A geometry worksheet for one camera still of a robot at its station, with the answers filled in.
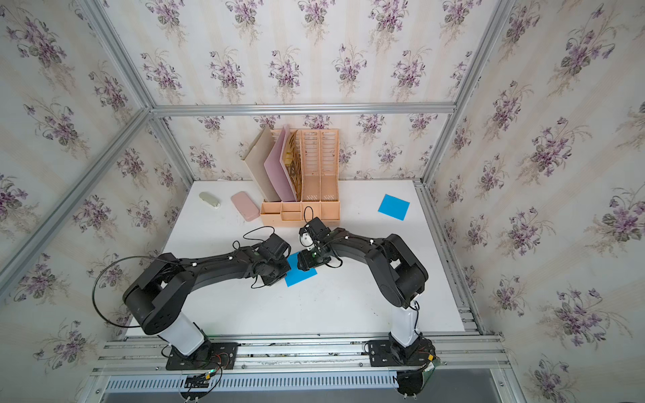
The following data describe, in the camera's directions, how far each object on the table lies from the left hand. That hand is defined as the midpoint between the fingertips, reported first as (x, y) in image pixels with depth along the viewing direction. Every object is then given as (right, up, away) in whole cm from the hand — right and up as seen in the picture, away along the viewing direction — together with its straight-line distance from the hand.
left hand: (292, 275), depth 90 cm
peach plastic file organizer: (+10, +25, +11) cm, 29 cm away
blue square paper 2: (+43, +25, +22) cm, 54 cm away
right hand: (+5, +4, +2) cm, 7 cm away
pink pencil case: (-23, +24, +19) cm, 39 cm away
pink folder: (-7, +38, +2) cm, 39 cm away
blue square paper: (+1, 0, -1) cm, 2 cm away
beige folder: (-13, +42, 0) cm, 44 cm away
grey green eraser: (-42, +28, +25) cm, 56 cm away
